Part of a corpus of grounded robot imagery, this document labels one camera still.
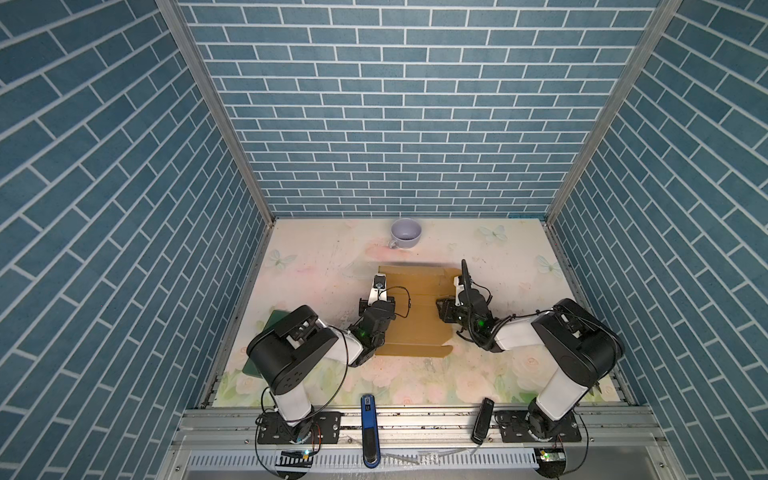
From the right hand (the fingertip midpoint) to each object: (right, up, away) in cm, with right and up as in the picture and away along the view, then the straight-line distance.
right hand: (438, 299), depth 95 cm
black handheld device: (+8, -27, -21) cm, 35 cm away
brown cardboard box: (-7, -9, -4) cm, 12 cm away
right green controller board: (+25, -35, -22) cm, 48 cm away
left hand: (-18, +4, -4) cm, 19 cm away
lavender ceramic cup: (-10, +22, +19) cm, 31 cm away
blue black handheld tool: (-20, -27, -24) cm, 42 cm away
